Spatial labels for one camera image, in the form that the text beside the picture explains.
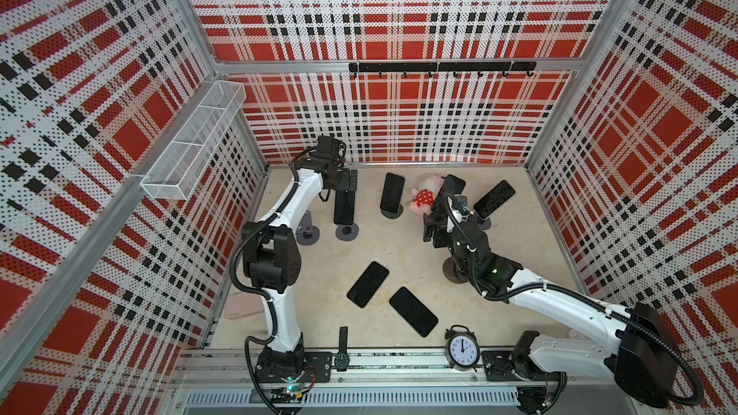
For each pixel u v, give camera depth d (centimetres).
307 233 97
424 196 103
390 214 105
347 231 102
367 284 89
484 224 102
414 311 85
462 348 75
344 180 84
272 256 52
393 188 97
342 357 75
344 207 93
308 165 65
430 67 88
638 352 39
